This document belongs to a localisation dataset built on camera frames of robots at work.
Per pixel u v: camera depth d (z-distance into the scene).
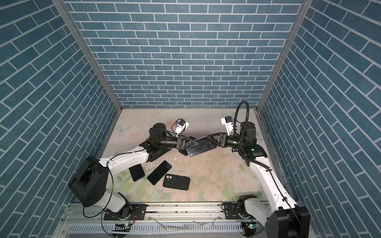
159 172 0.89
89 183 0.44
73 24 0.76
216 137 0.72
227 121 0.68
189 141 0.71
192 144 0.71
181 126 0.71
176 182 0.84
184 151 0.96
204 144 0.71
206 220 0.72
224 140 0.64
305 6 0.71
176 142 0.67
